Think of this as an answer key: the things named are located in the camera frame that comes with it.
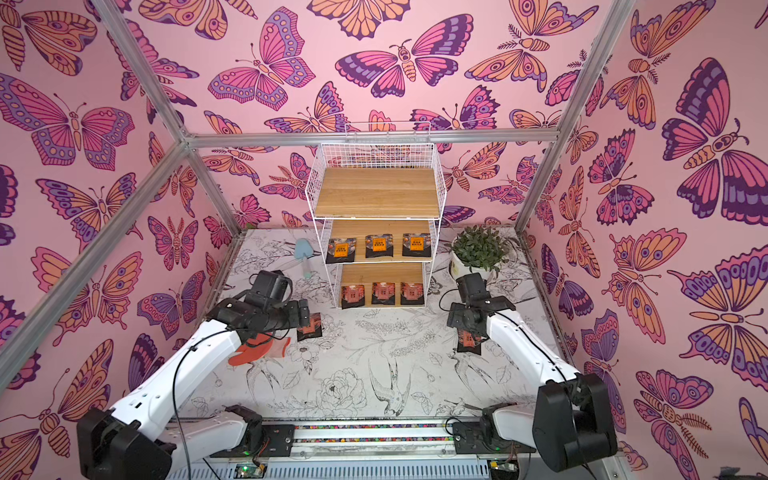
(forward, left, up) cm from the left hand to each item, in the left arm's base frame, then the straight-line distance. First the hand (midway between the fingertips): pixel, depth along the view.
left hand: (300, 311), depth 81 cm
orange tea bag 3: (+14, -32, +11) cm, 37 cm away
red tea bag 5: (+14, -32, -13) cm, 37 cm away
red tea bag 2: (-3, -48, -14) cm, 50 cm away
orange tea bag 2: (+14, -22, +11) cm, 28 cm away
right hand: (+1, -45, -6) cm, 46 cm away
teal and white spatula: (+34, +9, -13) cm, 38 cm away
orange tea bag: (+13, -11, +11) cm, 20 cm away
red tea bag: (+1, -1, -14) cm, 14 cm away
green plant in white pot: (+19, -51, +5) cm, 54 cm away
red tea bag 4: (+14, -22, -13) cm, 29 cm away
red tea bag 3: (+13, -12, -13) cm, 22 cm away
